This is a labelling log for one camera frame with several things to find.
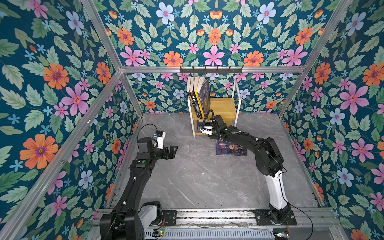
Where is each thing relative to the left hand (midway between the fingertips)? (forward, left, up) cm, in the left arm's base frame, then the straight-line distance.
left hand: (171, 142), depth 81 cm
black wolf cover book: (+16, -14, +17) cm, 27 cm away
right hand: (+18, -25, -9) cm, 32 cm away
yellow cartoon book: (+16, -17, +12) cm, 26 cm away
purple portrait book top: (+21, -20, +13) cm, 32 cm away
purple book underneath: (+4, -34, -17) cm, 38 cm away
